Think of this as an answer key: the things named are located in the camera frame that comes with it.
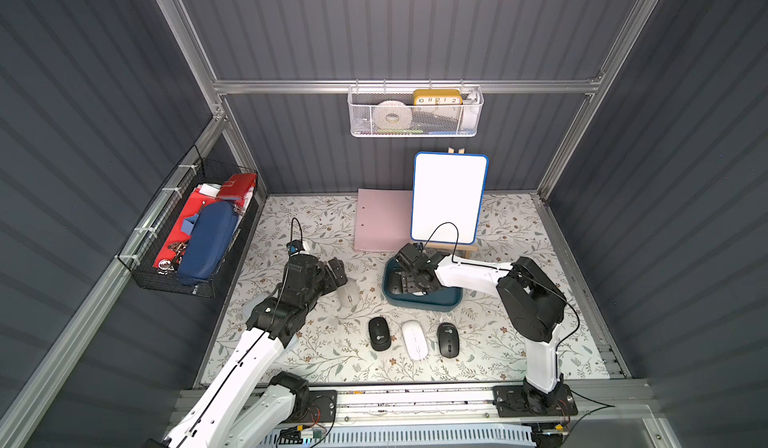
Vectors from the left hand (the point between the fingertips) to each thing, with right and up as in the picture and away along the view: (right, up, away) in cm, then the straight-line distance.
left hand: (328, 268), depth 77 cm
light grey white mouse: (+3, -10, +14) cm, 17 cm away
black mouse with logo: (+13, -20, +8) cm, 25 cm away
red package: (-25, +20, +1) cm, 32 cm away
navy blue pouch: (-27, +8, -7) cm, 29 cm away
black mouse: (+32, -21, +5) cm, 39 cm away
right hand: (+27, -6, +19) cm, 33 cm away
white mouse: (+23, -21, +5) cm, 32 cm away
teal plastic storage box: (+31, -11, +13) cm, 35 cm away
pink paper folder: (+13, +13, +36) cm, 40 cm away
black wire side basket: (-36, +25, 0) cm, 44 cm away
